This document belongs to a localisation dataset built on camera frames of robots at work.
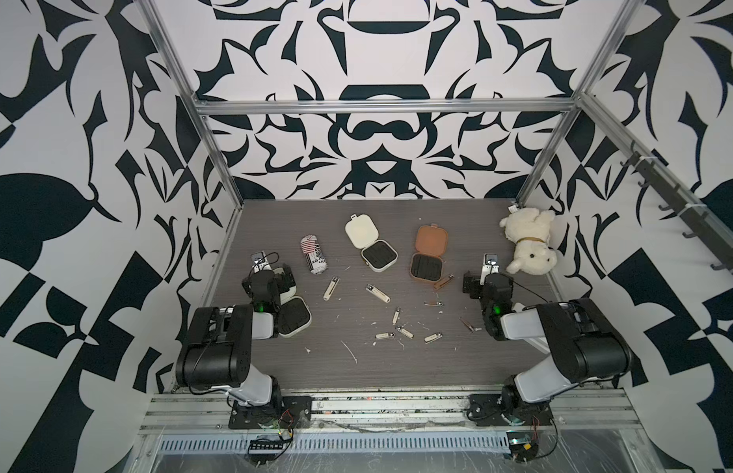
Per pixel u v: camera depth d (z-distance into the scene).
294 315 0.89
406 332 0.87
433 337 0.86
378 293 0.94
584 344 0.47
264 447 0.73
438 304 0.92
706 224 0.55
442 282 0.97
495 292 0.72
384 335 0.87
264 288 0.71
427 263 1.02
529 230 1.01
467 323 0.89
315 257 0.99
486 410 0.74
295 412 0.74
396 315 0.90
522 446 0.71
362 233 1.05
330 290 0.95
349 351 0.85
